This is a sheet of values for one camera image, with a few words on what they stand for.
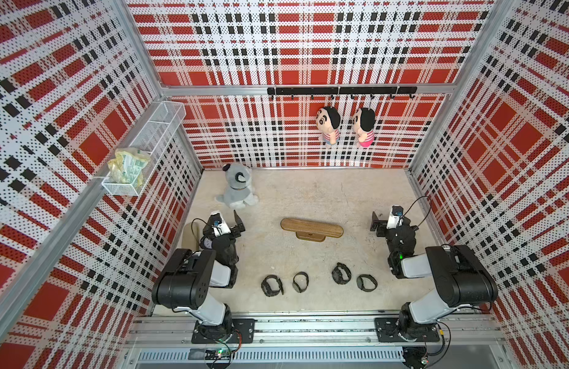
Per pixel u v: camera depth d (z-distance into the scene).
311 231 0.89
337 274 0.83
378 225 0.84
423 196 1.16
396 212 0.77
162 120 0.90
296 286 0.80
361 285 0.81
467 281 0.45
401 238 0.69
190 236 0.98
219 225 0.74
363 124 0.93
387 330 0.73
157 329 0.75
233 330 0.73
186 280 0.46
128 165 0.63
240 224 0.83
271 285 0.82
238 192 0.97
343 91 0.89
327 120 0.91
